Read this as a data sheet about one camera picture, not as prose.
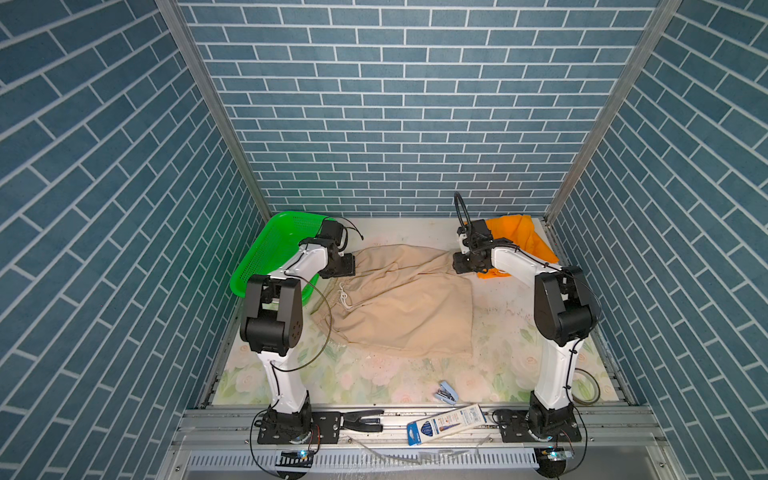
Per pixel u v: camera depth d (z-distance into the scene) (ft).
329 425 2.44
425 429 2.38
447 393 2.57
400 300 3.07
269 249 3.45
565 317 1.76
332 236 2.58
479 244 2.59
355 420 2.42
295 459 2.37
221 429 2.47
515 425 2.42
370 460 2.42
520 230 3.67
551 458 2.36
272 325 1.66
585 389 2.64
